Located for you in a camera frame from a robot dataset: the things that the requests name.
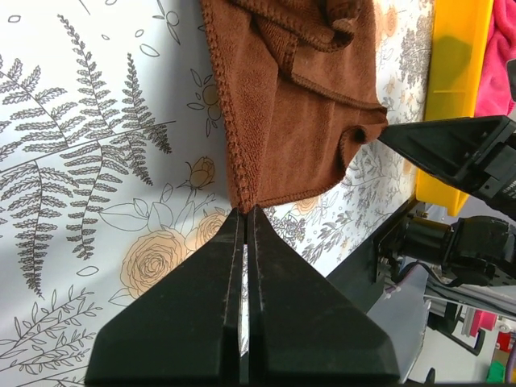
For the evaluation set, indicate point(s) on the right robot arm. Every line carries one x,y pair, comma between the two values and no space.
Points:
479,250

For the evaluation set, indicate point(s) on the floral table mat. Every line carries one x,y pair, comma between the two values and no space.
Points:
114,166

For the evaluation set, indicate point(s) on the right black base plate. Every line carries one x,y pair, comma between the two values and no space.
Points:
358,277

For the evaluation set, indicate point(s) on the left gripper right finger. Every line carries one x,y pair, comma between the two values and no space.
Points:
302,330

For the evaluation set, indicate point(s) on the yellow plastic bin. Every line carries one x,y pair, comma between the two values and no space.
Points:
459,37

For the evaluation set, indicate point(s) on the aluminium frame rail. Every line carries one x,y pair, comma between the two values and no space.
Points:
471,310

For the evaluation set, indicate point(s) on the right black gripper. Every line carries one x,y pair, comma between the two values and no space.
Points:
476,153

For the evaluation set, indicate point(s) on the pink towel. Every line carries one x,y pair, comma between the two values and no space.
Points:
494,96

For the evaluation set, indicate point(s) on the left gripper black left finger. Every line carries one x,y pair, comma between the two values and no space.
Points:
183,331

